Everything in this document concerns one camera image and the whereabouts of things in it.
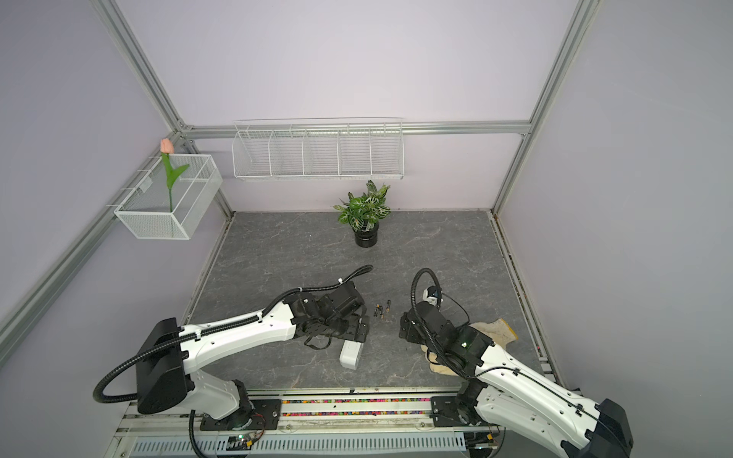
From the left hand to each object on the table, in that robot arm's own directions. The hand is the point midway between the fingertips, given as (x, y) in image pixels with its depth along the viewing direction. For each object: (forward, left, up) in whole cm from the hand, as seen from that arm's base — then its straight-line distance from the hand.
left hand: (354, 330), depth 77 cm
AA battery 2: (+13, -11, -10) cm, 20 cm away
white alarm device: (-5, +1, -3) cm, 6 cm away
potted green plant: (+32, -4, +13) cm, 35 cm away
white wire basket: (+32, +57, +19) cm, 68 cm away
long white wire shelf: (+59, +13, +19) cm, 63 cm away
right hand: (+2, -16, 0) cm, 16 cm away
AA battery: (+10, -7, -10) cm, 16 cm away
